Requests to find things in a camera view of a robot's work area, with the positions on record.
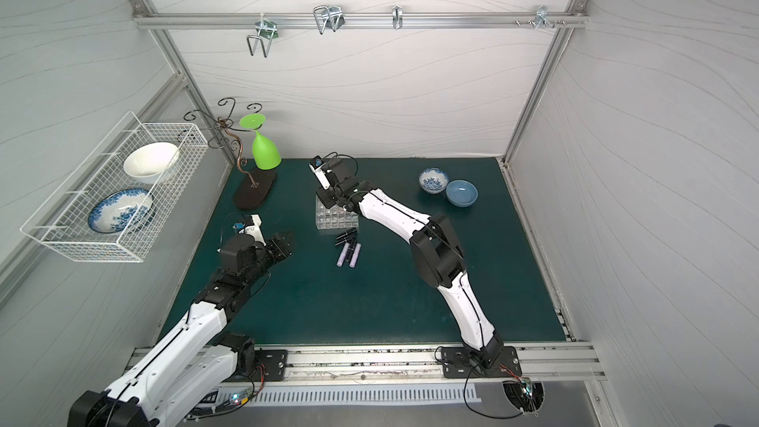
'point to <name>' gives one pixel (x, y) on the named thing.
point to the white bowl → (147, 162)
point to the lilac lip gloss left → (342, 255)
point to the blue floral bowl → (433, 180)
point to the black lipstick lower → (342, 241)
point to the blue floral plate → (122, 211)
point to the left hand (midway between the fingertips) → (289, 234)
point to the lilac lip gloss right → (355, 255)
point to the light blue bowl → (462, 193)
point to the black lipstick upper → (341, 235)
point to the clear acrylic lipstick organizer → (334, 216)
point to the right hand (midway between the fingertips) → (324, 183)
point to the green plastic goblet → (265, 155)
